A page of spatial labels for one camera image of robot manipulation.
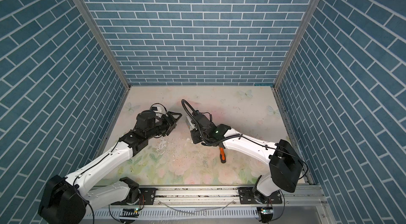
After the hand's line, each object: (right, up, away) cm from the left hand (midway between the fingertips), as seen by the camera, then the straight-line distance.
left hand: (181, 119), depth 78 cm
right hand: (+5, -7, +2) cm, 9 cm away
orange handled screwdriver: (+21, -21, +6) cm, 31 cm away
